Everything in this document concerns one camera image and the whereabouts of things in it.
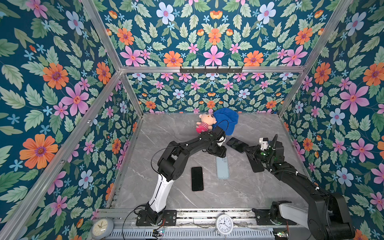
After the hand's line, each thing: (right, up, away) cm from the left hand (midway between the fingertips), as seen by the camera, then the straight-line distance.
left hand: (225, 151), depth 92 cm
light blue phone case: (-1, -8, 0) cm, 9 cm away
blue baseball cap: (+5, +22, +22) cm, 31 cm away
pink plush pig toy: (-10, +20, +16) cm, 28 cm away
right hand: (+9, +4, -8) cm, 13 cm away
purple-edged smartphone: (-17, -16, -3) cm, 24 cm away
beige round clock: (-60, -31, -24) cm, 72 cm away
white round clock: (-4, -31, -23) cm, 38 cm away
